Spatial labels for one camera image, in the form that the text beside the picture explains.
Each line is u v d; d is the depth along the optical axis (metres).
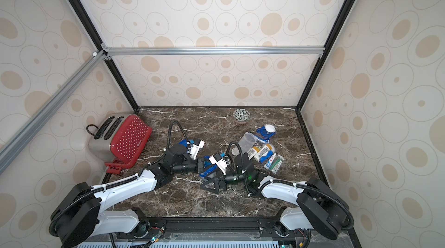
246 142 1.02
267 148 0.97
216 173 0.73
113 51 0.90
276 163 0.92
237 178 0.67
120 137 0.85
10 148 0.51
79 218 0.41
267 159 0.95
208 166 0.76
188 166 0.69
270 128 1.06
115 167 0.90
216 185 0.64
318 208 0.43
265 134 1.04
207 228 0.76
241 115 1.13
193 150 0.73
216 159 0.68
